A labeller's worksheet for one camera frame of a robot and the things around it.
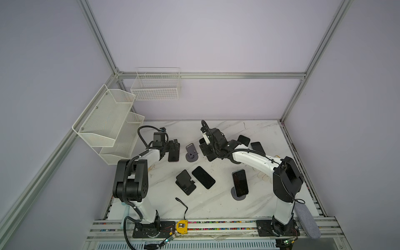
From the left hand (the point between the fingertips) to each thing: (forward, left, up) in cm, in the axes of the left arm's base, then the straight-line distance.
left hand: (170, 145), depth 99 cm
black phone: (+3, -59, -6) cm, 59 cm away
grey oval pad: (-43, -72, -3) cm, 84 cm away
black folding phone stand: (-24, -11, -1) cm, 26 cm away
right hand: (-7, -21, +9) cm, 24 cm away
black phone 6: (-7, -21, +14) cm, 26 cm away
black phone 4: (-3, -45, +9) cm, 46 cm away
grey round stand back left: (-7, -15, -2) cm, 16 cm away
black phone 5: (-27, -40, +6) cm, 49 cm away
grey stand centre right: (-25, -33, +27) cm, 49 cm away
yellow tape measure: (-45, -11, -4) cm, 46 cm away
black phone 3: (-3, -2, -6) cm, 7 cm away
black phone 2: (-21, -24, -7) cm, 33 cm away
